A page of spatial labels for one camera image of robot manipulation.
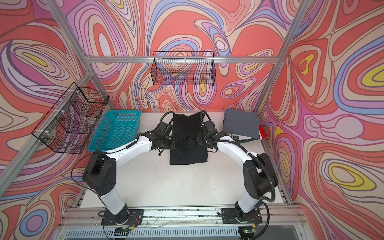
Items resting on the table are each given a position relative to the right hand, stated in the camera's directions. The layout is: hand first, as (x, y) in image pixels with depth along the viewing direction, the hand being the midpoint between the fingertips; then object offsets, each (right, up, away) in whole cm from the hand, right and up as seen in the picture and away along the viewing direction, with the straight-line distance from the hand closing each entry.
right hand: (201, 143), depth 90 cm
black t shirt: (-8, -4, +1) cm, 9 cm away
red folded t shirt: (+46, +7, +17) cm, 49 cm away
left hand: (-14, 0, 0) cm, 14 cm away
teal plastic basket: (-61, +10, +21) cm, 65 cm away
